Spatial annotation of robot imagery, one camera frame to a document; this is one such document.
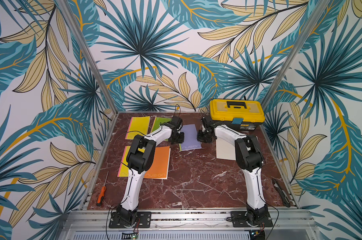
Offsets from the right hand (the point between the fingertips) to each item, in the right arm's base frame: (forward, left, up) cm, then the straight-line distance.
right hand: (198, 139), depth 104 cm
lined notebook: (-2, +5, 0) cm, 6 cm away
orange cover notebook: (-21, +25, -1) cm, 33 cm away
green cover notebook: (+18, +28, 0) cm, 34 cm away
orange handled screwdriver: (-37, +55, +2) cm, 66 cm away
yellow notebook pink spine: (+13, +44, 0) cm, 46 cm away
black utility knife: (-40, -43, 0) cm, 58 cm away
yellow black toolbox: (+8, -32, +15) cm, 36 cm away
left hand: (-3, +11, +1) cm, 12 cm away
